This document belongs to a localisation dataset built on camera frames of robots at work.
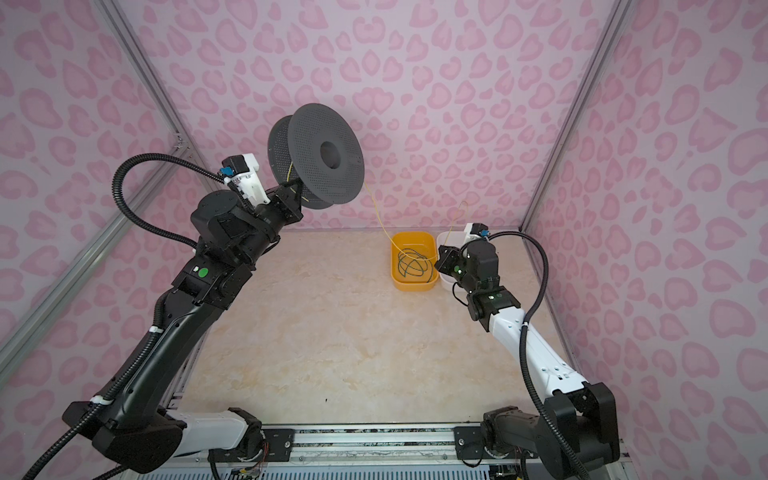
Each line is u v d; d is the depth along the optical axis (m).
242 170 0.49
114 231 0.68
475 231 0.69
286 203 0.52
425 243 1.10
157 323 0.41
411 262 1.09
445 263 0.70
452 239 1.21
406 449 0.74
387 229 1.23
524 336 0.49
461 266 0.69
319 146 0.58
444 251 0.79
